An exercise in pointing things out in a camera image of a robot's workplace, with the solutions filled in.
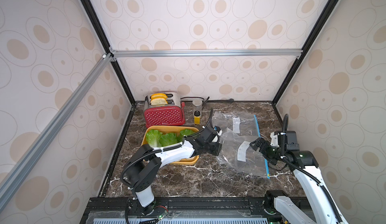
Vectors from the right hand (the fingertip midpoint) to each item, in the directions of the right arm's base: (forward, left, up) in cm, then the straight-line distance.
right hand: (260, 148), depth 76 cm
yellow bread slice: (+32, +57, +6) cm, 66 cm away
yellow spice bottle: (+25, +34, -8) cm, 43 cm away
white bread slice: (+27, +58, +5) cm, 64 cm away
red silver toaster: (+23, +50, -2) cm, 55 cm away
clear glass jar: (+32, +34, -1) cm, 47 cm away
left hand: (+1, +17, -5) cm, 18 cm away
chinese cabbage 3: (+13, +41, -6) cm, 43 cm away
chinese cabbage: (+8, +59, -5) cm, 60 cm away
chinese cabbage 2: (+6, +49, -4) cm, 49 cm away
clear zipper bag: (+25, +5, -14) cm, 29 cm away
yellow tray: (+18, +49, -12) cm, 53 cm away
